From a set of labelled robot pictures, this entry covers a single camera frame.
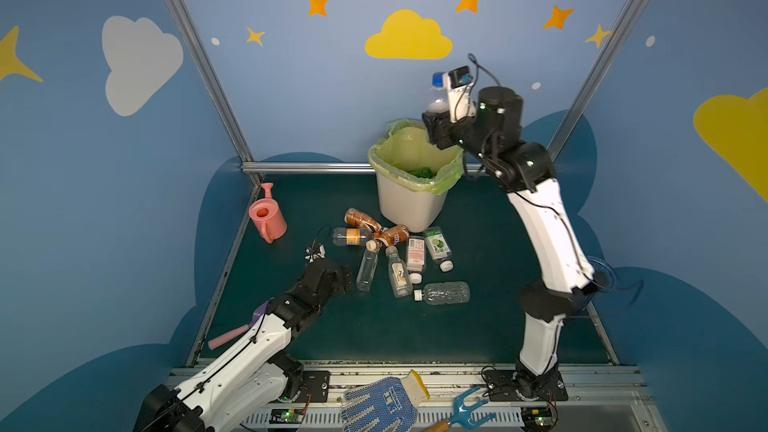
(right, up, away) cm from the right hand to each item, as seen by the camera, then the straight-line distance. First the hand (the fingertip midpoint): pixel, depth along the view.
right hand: (444, 105), depth 63 cm
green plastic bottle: (+1, -10, +41) cm, 42 cm away
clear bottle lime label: (+5, -36, +34) cm, 49 cm away
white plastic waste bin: (-3, -23, +33) cm, 41 cm away
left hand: (-25, -41, +20) cm, 52 cm away
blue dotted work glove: (-12, -71, +9) cm, 72 cm away
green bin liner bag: (-6, -3, +41) cm, 41 cm away
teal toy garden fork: (+6, -73, +8) cm, 73 cm away
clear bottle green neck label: (-9, -42, +26) cm, 50 cm away
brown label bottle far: (-22, -26, +39) cm, 52 cm away
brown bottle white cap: (-11, -32, +33) cm, 47 cm away
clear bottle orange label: (-24, -32, +35) cm, 53 cm away
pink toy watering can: (-52, -25, +33) cm, 66 cm away
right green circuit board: (+24, -74, +8) cm, 78 cm away
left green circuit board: (-37, -72, +7) cm, 81 cm away
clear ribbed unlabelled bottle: (+4, -47, +23) cm, 53 cm away
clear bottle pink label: (-3, -38, +31) cm, 49 cm away
